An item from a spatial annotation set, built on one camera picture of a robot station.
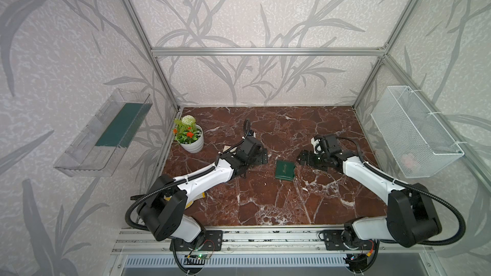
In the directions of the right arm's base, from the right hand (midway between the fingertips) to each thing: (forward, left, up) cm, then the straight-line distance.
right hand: (303, 159), depth 89 cm
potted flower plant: (+9, +54, +8) cm, 55 cm away
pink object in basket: (-8, -38, +12) cm, 41 cm away
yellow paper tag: (-17, +51, -6) cm, 54 cm away
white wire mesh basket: (-10, -33, +26) cm, 44 cm away
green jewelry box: (-4, +9, -3) cm, 10 cm away
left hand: (+1, +21, +4) cm, 21 cm away
